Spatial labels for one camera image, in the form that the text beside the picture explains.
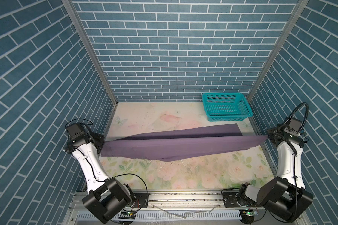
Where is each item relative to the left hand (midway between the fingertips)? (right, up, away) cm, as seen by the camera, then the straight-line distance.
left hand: (102, 138), depth 76 cm
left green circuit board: (+15, -40, -3) cm, 42 cm away
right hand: (+95, +4, +2) cm, 95 cm away
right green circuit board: (+77, -40, -4) cm, 87 cm away
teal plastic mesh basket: (+84, +20, +44) cm, 97 cm away
